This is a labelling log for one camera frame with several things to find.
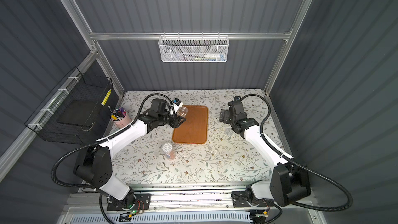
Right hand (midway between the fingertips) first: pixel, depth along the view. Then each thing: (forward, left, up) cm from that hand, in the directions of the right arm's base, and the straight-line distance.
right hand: (232, 114), depth 85 cm
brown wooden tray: (0, +22, -17) cm, 28 cm away
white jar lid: (-2, 0, -17) cm, 17 cm away
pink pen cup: (+1, +66, -6) cm, 66 cm away
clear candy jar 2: (-18, +35, -6) cm, 39 cm away
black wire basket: (-9, +79, +12) cm, 80 cm away
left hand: (-2, +27, -1) cm, 27 cm away
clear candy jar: (0, +28, +2) cm, 28 cm away
